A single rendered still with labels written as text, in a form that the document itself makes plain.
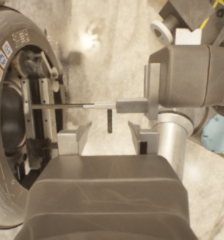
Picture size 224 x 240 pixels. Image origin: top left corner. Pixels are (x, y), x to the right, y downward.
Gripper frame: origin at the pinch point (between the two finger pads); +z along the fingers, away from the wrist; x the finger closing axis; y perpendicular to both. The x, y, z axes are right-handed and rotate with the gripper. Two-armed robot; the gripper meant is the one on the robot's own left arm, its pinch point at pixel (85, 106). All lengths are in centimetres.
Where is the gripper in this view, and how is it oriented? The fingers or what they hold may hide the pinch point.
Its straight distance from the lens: 16.3
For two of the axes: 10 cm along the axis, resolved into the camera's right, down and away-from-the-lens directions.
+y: -0.2, -9.7, -2.5
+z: -10.0, 0.1, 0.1
